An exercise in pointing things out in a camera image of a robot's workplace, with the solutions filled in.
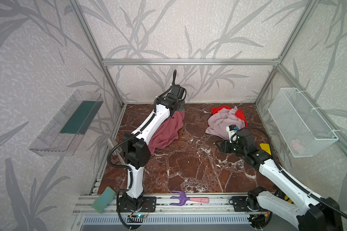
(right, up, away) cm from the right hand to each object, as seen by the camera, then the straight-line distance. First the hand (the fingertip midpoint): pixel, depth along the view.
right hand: (219, 137), depth 82 cm
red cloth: (+20, +15, +22) cm, 33 cm away
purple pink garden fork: (-21, -31, -8) cm, 38 cm away
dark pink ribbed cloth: (-31, +2, +14) cm, 34 cm away
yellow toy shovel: (+35, -9, +13) cm, 38 cm away
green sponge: (-63, -32, -7) cm, 71 cm away
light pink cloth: (+3, +8, +19) cm, 21 cm away
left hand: (-22, +22, +6) cm, 32 cm away
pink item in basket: (+38, -2, -8) cm, 39 cm away
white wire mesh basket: (+33, +6, -20) cm, 39 cm away
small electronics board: (-45, -40, -10) cm, 61 cm away
